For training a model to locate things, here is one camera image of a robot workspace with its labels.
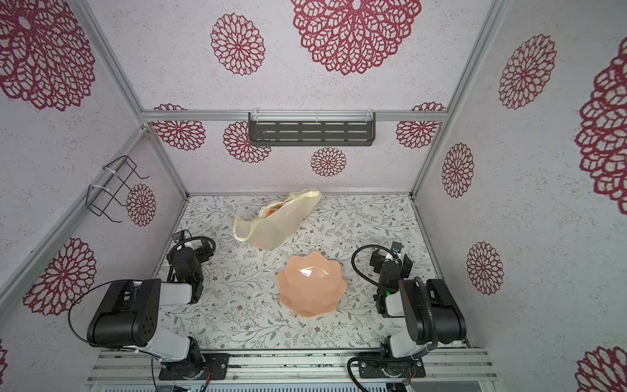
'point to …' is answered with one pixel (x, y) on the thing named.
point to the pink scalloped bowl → (311, 284)
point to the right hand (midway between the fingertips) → (393, 249)
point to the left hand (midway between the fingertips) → (192, 243)
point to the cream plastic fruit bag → (276, 220)
